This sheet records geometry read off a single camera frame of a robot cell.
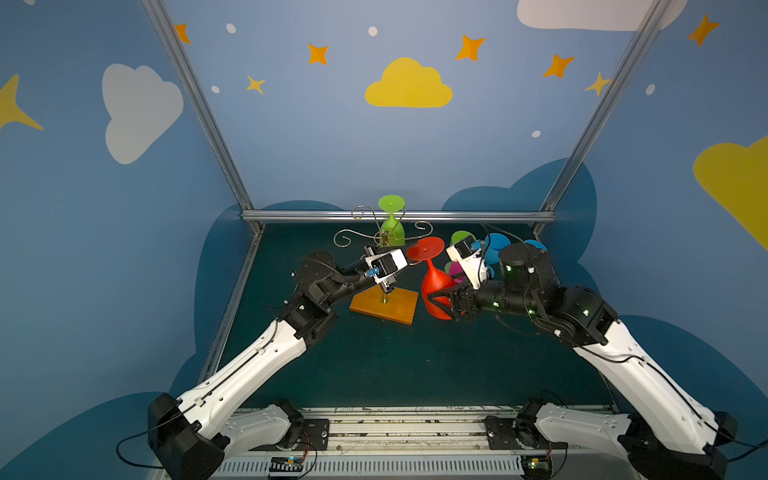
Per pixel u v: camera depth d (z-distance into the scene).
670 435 0.39
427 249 0.56
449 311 0.54
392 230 0.78
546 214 1.16
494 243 1.02
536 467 0.73
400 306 0.95
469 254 0.51
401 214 0.80
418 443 0.73
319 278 0.45
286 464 0.73
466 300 0.51
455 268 0.53
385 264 0.45
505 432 0.75
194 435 0.37
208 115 0.87
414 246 0.57
